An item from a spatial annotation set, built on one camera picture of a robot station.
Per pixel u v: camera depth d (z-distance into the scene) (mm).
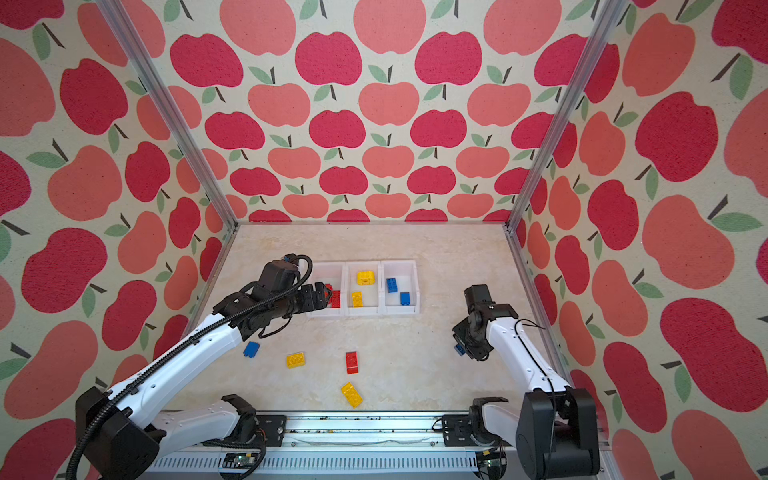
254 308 535
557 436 391
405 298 985
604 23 706
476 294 702
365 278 1012
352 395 804
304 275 611
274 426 749
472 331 634
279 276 578
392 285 1004
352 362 841
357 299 978
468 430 736
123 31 720
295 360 862
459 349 821
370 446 732
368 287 1012
